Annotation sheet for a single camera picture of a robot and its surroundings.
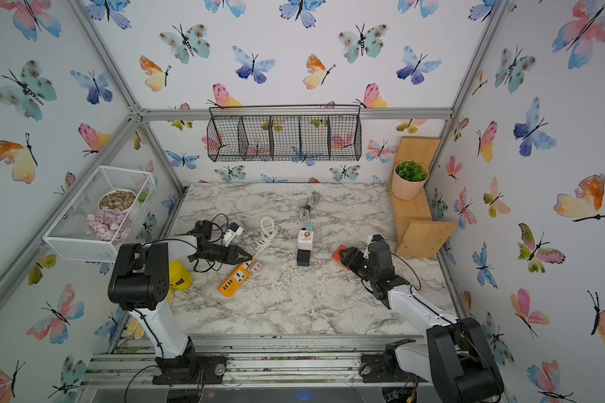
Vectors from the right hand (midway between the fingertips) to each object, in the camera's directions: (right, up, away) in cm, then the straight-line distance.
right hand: (346, 252), depth 87 cm
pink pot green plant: (+26, +27, +12) cm, 39 cm away
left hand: (-35, -2, +8) cm, 36 cm away
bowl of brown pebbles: (-64, +17, -17) cm, 69 cm away
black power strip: (-15, -3, +8) cm, 17 cm away
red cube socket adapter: (-3, -1, +1) cm, 4 cm away
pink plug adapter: (-31, -5, +2) cm, 32 cm away
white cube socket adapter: (-14, +4, +6) cm, 16 cm away
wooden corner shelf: (+24, +6, +1) cm, 25 cm away
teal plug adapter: (-13, +8, +20) cm, 25 cm away
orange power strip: (-38, -10, +2) cm, 40 cm away
